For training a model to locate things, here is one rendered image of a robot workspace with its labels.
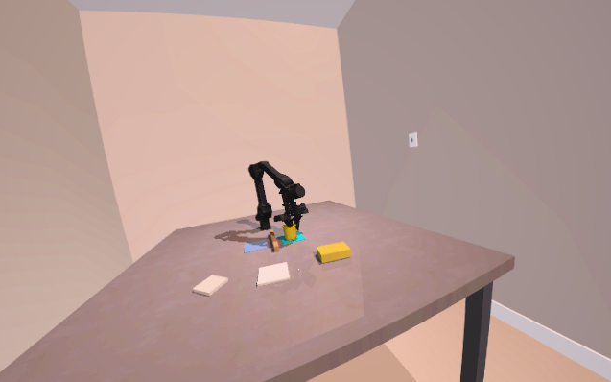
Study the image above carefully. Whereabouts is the pale pink flat square tile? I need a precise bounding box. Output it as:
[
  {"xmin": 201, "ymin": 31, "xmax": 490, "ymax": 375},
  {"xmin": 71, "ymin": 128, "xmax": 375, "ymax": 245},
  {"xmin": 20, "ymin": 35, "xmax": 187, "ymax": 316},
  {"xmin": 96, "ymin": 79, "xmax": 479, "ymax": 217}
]
[
  {"xmin": 257, "ymin": 262, "xmax": 290, "ymax": 287},
  {"xmin": 193, "ymin": 275, "xmax": 228, "ymax": 296}
]

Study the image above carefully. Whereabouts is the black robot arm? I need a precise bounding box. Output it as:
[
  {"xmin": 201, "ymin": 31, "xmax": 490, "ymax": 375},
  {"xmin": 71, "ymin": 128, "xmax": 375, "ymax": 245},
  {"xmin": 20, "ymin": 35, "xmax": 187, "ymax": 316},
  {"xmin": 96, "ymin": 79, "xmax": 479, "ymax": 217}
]
[{"xmin": 248, "ymin": 161, "xmax": 306, "ymax": 231}]

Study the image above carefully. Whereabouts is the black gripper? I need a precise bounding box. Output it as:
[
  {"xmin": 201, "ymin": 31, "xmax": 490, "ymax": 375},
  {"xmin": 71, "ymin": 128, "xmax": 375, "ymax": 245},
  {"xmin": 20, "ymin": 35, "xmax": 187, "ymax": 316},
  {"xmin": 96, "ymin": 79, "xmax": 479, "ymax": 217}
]
[{"xmin": 273, "ymin": 200, "xmax": 309, "ymax": 231}]

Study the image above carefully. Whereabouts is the yellow cup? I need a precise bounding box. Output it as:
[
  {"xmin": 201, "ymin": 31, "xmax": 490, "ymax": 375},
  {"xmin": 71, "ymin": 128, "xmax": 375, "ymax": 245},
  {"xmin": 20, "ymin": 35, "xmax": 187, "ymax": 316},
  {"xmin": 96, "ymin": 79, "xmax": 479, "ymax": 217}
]
[{"xmin": 282, "ymin": 223, "xmax": 297, "ymax": 241}]

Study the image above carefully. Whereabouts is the yellow rectangular block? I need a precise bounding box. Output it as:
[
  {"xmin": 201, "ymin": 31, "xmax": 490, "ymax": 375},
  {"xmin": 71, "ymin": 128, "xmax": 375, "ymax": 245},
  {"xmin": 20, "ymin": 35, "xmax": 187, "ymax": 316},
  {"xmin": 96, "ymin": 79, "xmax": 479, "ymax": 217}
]
[{"xmin": 317, "ymin": 242, "xmax": 351, "ymax": 263}]

